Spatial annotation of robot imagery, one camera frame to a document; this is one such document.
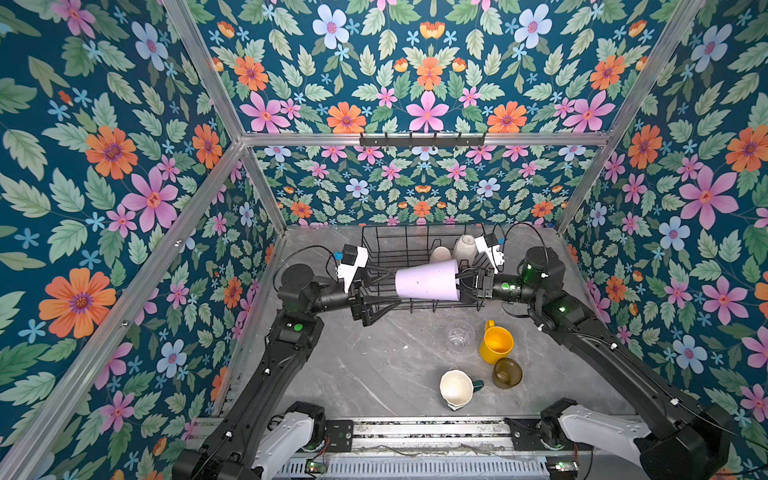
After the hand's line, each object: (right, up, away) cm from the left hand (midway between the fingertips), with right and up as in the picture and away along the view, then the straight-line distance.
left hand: (395, 287), depth 59 cm
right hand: (+12, +1, +4) cm, 12 cm away
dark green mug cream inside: (+16, -29, +19) cm, 38 cm away
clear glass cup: (+19, -19, +31) cm, 41 cm away
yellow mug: (+29, -20, +28) cm, 45 cm away
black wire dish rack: (-3, +9, +53) cm, 54 cm away
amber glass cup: (+31, -27, +23) cm, 47 cm away
